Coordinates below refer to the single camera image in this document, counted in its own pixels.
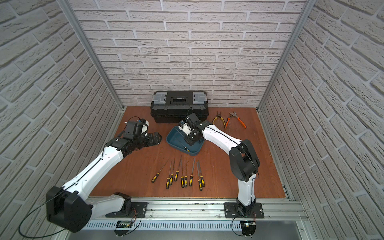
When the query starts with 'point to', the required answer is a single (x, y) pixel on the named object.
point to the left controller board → (122, 224)
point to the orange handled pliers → (234, 114)
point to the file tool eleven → (185, 148)
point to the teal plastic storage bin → (175, 139)
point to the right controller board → (248, 228)
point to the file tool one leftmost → (154, 178)
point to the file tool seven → (191, 176)
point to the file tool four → (176, 177)
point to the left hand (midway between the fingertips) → (157, 135)
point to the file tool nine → (201, 177)
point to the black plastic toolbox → (174, 106)
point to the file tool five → (182, 178)
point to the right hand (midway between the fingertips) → (191, 138)
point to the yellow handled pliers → (217, 116)
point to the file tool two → (168, 179)
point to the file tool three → (172, 175)
